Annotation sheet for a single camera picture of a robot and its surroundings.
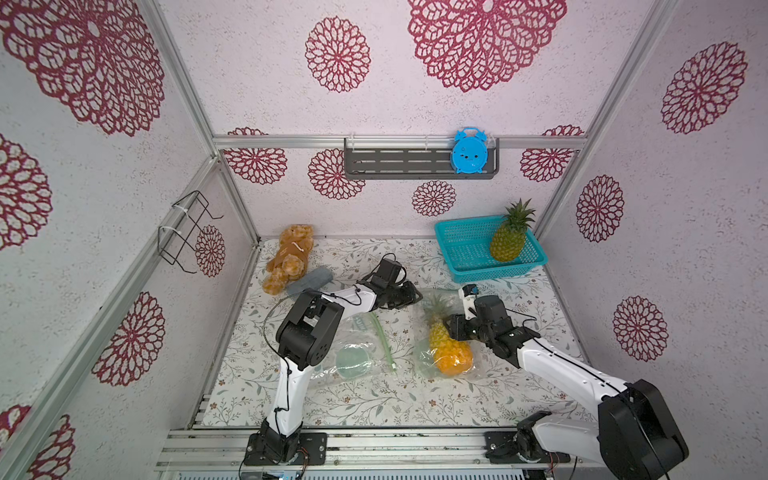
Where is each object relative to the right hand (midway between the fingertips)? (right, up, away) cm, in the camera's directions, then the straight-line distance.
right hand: (449, 317), depth 87 cm
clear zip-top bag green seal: (-27, -11, +2) cm, 29 cm away
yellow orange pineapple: (-1, -9, -9) cm, 13 cm away
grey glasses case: (-44, +10, +18) cm, 49 cm away
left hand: (-7, +5, +10) cm, 13 cm away
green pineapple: (+25, +24, +18) cm, 39 cm away
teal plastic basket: (+14, +23, +33) cm, 43 cm away
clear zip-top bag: (-7, -6, +8) cm, 12 cm away
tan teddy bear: (-48, +17, +6) cm, 51 cm away
